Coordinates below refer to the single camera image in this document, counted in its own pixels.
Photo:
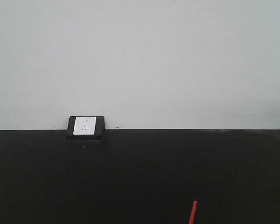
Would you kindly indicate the red plastic spoon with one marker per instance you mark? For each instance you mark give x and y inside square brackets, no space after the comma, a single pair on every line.
[192,212]

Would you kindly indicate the black box white power socket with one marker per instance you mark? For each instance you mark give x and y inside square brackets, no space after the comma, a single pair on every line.
[84,126]

